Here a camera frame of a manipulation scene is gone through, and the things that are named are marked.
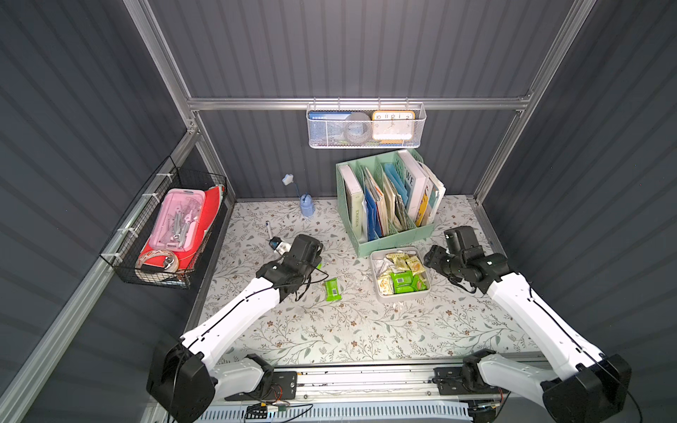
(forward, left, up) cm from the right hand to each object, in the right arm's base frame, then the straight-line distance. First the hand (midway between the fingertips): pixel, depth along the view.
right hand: (438, 259), depth 80 cm
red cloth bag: (+11, +68, +14) cm, 71 cm away
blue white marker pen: (+27, +62, -17) cm, 70 cm away
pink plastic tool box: (+3, +75, +14) cm, 76 cm away
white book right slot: (+27, +4, +7) cm, 29 cm away
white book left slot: (+19, +25, +7) cm, 32 cm away
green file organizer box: (+22, +14, +3) cm, 26 cm away
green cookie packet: (-2, +33, -17) cm, 37 cm away
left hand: (+2, +38, 0) cm, 39 cm away
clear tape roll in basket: (-8, +74, +11) cm, 75 cm away
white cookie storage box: (+2, +10, -13) cm, 17 cm away
